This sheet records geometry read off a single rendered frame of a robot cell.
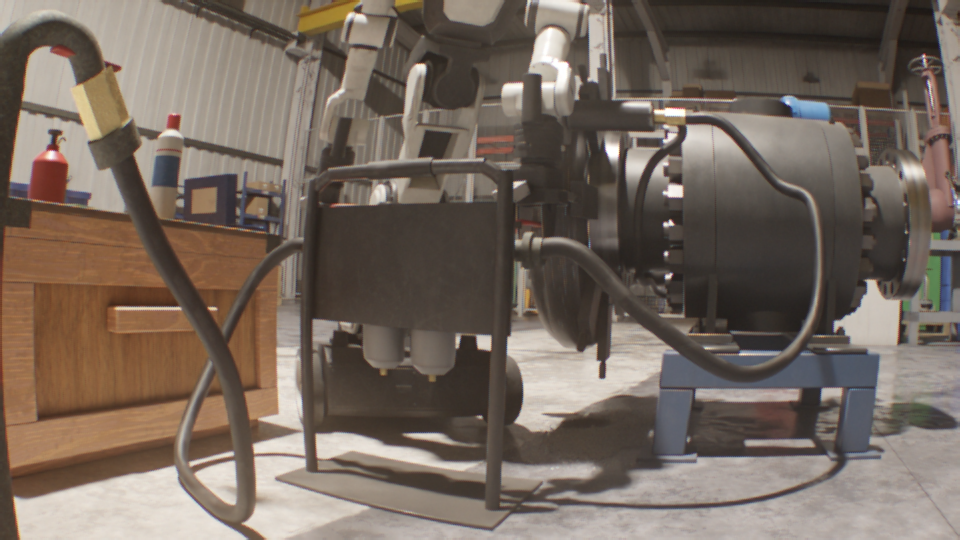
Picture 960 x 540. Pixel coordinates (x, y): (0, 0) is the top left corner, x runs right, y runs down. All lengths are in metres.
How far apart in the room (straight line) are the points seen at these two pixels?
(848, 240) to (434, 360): 1.02
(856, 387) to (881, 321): 4.01
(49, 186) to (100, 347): 0.30
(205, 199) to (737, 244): 1.23
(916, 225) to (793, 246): 0.41
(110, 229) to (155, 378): 0.31
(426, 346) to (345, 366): 0.53
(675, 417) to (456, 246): 0.65
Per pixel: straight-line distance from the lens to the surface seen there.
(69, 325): 1.12
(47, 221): 1.06
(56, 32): 0.59
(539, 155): 1.14
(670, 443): 1.47
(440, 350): 1.09
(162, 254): 0.66
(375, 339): 1.14
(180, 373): 1.31
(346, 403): 1.60
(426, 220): 1.09
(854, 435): 1.52
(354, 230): 1.15
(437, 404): 1.67
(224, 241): 1.37
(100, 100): 0.61
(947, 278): 8.86
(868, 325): 5.48
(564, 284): 1.55
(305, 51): 13.00
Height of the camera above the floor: 0.37
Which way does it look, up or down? 2 degrees up
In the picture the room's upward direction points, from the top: 2 degrees clockwise
